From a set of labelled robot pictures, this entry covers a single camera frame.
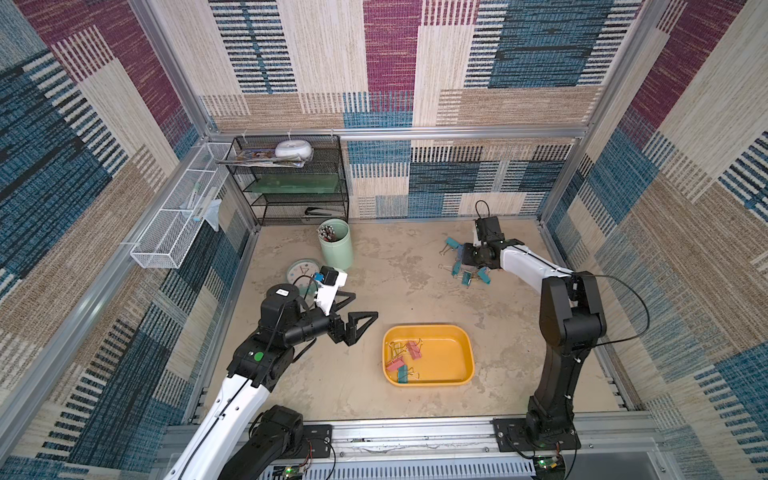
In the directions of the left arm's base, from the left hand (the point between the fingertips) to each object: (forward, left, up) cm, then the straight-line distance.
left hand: (363, 304), depth 68 cm
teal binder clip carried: (+25, -38, -25) cm, 52 cm away
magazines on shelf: (+47, +32, +8) cm, 57 cm away
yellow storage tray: (-2, -19, -27) cm, 33 cm away
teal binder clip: (-7, -9, -26) cm, 28 cm away
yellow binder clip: (0, -8, -25) cm, 26 cm away
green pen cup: (+29, +10, -13) cm, 34 cm away
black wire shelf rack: (+55, +27, -5) cm, 62 cm away
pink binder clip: (-5, -7, -24) cm, 26 cm away
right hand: (+30, -32, -18) cm, 48 cm away
